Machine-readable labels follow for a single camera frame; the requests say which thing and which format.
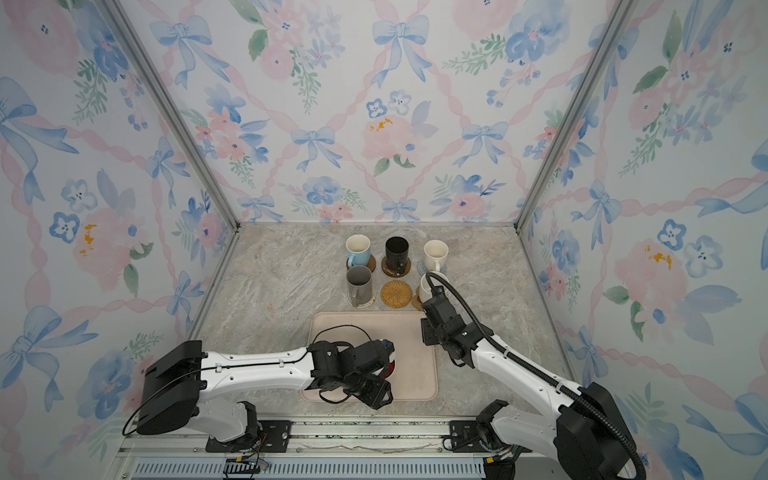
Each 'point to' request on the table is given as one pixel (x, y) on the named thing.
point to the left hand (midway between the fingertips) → (387, 397)
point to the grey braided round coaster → (421, 266)
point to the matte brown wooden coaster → (371, 263)
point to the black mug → (396, 250)
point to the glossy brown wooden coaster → (391, 273)
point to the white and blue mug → (359, 248)
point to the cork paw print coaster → (416, 301)
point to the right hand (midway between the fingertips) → (433, 321)
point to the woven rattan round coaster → (396, 294)
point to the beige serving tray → (414, 377)
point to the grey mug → (359, 282)
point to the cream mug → (435, 254)
